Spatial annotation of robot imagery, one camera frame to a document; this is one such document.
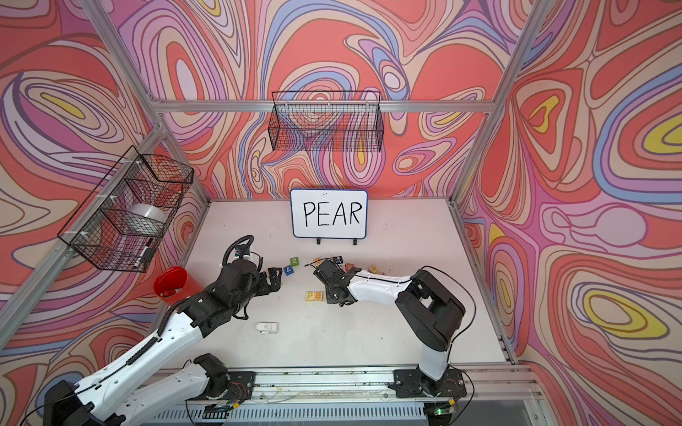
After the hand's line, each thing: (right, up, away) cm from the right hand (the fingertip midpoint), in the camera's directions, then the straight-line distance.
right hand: (340, 300), depth 90 cm
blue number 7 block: (-20, +9, +6) cm, 22 cm away
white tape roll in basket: (-52, +28, -21) cm, 63 cm away
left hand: (-21, +11, -11) cm, 26 cm away
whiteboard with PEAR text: (-6, +31, +9) cm, 32 cm away
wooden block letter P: (-10, +1, -1) cm, 11 cm away
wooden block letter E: (-7, +2, 0) cm, 8 cm away
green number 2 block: (-18, +12, +8) cm, 23 cm away
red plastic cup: (-52, +7, -9) cm, 54 cm away
